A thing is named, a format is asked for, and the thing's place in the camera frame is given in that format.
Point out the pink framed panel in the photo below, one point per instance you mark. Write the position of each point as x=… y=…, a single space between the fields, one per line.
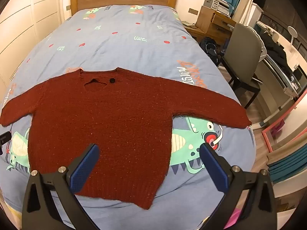
x=267 y=136

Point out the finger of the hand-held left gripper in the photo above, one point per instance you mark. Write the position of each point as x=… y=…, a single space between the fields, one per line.
x=4 y=140

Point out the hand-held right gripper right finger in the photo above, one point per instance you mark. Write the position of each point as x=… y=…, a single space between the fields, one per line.
x=214 y=169

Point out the black jacket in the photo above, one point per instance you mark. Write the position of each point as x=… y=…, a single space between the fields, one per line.
x=278 y=50

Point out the black backpack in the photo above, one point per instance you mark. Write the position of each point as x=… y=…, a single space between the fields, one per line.
x=209 y=49

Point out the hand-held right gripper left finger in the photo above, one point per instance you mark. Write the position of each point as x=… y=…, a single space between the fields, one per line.
x=85 y=167

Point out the white desk lamp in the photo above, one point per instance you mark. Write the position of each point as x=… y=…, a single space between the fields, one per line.
x=292 y=32

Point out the blue printed blanket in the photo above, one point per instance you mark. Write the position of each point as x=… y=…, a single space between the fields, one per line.
x=134 y=43

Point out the white printer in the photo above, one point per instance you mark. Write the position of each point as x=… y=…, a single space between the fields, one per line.
x=217 y=3

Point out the dark red knit sweater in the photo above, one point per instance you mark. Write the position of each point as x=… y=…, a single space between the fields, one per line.
x=108 y=124

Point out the stack of teal cushions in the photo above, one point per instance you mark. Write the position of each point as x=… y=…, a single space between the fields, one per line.
x=290 y=165

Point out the white desk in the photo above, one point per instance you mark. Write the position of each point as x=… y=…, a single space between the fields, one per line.
x=287 y=76

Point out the grey chair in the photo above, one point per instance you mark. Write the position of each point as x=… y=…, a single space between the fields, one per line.
x=242 y=50

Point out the cream wardrobe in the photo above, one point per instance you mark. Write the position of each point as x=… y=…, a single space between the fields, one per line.
x=26 y=21

